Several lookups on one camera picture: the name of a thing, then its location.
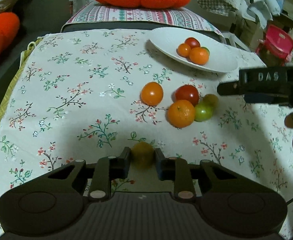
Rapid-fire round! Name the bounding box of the yellow-green tomato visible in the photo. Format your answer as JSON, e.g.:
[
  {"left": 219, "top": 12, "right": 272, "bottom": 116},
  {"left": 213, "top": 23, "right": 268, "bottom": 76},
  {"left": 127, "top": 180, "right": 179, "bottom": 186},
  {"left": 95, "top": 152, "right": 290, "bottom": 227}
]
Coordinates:
[{"left": 131, "top": 141, "right": 155, "bottom": 170}]

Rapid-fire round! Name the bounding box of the orange mandarin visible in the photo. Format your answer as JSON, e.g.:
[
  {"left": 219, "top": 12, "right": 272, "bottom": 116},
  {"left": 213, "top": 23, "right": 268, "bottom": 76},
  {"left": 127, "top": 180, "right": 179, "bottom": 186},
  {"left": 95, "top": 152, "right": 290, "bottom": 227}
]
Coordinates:
[
  {"left": 189, "top": 47, "right": 209, "bottom": 65},
  {"left": 166, "top": 100, "right": 196, "bottom": 128}
]

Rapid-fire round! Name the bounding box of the olive brown tomato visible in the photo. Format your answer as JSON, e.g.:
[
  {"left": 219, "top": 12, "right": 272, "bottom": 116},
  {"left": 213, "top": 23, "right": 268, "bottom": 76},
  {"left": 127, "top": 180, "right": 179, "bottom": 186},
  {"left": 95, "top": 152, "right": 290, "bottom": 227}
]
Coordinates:
[{"left": 203, "top": 94, "right": 219, "bottom": 109}]

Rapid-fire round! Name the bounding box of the red tomato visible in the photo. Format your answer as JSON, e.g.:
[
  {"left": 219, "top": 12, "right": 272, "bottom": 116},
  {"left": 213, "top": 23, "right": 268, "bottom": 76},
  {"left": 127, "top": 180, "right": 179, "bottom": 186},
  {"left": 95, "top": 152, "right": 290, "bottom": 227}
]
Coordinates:
[
  {"left": 185, "top": 37, "right": 201, "bottom": 49},
  {"left": 175, "top": 85, "right": 200, "bottom": 106}
]

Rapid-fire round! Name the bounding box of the small orange tomato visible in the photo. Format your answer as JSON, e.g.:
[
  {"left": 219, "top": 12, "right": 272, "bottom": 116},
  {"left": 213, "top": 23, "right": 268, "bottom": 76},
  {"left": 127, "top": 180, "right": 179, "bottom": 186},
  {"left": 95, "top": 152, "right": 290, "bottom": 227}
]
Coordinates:
[{"left": 177, "top": 43, "right": 191, "bottom": 58}]

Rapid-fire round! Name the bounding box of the red plastic chair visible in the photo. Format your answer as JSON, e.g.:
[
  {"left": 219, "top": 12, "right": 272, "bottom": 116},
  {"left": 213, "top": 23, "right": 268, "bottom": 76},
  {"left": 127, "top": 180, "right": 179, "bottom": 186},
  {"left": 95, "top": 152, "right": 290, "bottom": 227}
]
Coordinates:
[{"left": 255, "top": 24, "right": 293, "bottom": 66}]

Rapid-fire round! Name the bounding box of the white paper plate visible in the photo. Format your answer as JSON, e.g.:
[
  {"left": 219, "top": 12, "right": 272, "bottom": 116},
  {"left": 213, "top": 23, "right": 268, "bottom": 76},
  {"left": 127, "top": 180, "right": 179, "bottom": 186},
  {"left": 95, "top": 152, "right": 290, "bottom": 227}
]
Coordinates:
[{"left": 149, "top": 27, "right": 238, "bottom": 73}]

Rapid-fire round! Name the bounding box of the floral tablecloth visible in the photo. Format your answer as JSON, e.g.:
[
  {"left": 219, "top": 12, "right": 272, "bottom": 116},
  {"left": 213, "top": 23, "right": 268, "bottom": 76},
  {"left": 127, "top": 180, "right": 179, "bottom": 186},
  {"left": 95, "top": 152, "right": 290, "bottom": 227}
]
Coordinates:
[{"left": 0, "top": 30, "right": 293, "bottom": 239}]

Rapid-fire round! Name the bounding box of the pile of clothes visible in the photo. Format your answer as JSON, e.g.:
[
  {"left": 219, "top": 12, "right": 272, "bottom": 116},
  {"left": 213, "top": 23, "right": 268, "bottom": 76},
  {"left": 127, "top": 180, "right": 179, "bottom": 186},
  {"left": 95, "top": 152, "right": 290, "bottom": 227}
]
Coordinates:
[{"left": 197, "top": 0, "right": 282, "bottom": 29}]

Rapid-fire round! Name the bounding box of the striped patterned cloth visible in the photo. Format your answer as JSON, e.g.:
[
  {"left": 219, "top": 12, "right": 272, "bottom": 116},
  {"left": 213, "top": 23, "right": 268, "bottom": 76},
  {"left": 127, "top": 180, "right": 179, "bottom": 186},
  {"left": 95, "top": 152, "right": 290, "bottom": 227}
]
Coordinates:
[{"left": 65, "top": 2, "right": 222, "bottom": 36}]

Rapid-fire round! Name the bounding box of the grey ottoman cushion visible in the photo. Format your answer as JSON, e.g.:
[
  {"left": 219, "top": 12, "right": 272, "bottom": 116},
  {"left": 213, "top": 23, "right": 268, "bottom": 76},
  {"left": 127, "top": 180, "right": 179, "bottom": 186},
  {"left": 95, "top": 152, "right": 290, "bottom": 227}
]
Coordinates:
[{"left": 60, "top": 21, "right": 227, "bottom": 43}]

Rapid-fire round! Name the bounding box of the yellow-green mat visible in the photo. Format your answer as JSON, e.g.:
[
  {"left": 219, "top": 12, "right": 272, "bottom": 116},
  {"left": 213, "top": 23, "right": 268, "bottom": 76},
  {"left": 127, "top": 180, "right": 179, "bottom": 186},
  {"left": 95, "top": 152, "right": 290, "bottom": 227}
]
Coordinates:
[{"left": 0, "top": 37, "right": 44, "bottom": 122}]

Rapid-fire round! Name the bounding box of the grey sofa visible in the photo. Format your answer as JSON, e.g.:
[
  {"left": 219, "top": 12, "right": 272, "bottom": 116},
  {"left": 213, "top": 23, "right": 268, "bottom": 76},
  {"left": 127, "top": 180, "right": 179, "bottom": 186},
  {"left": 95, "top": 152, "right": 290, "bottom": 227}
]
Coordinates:
[{"left": 0, "top": 0, "right": 71, "bottom": 88}]

